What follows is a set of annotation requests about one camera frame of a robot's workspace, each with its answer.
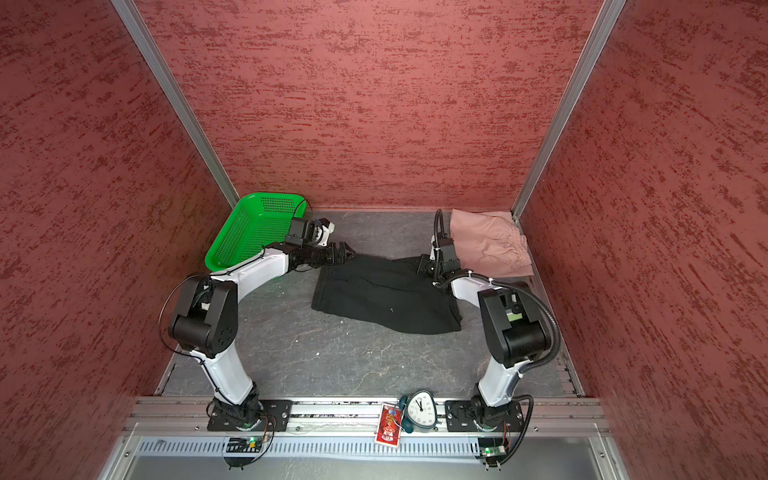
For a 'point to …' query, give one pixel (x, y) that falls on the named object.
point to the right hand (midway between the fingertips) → (417, 265)
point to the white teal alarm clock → (419, 411)
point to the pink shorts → (490, 243)
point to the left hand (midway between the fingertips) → (344, 259)
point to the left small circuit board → (244, 445)
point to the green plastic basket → (256, 221)
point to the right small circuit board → (491, 447)
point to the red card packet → (389, 426)
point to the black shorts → (388, 290)
